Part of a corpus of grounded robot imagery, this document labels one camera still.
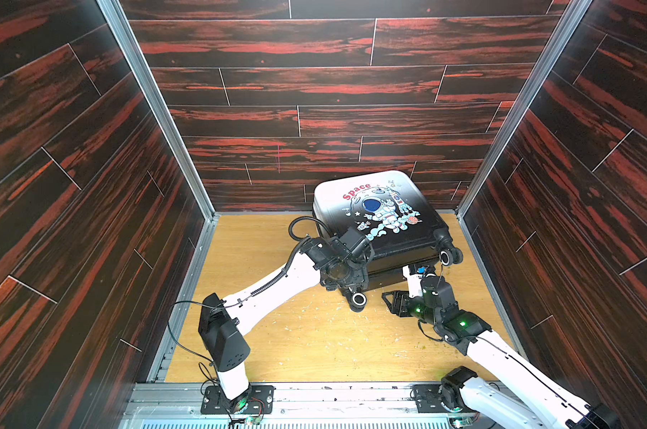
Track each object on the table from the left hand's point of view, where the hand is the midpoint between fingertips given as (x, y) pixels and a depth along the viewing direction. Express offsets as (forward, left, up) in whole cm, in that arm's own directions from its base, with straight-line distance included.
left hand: (360, 281), depth 76 cm
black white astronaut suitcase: (+23, -14, +2) cm, 28 cm away
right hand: (+1, -11, -7) cm, 13 cm away
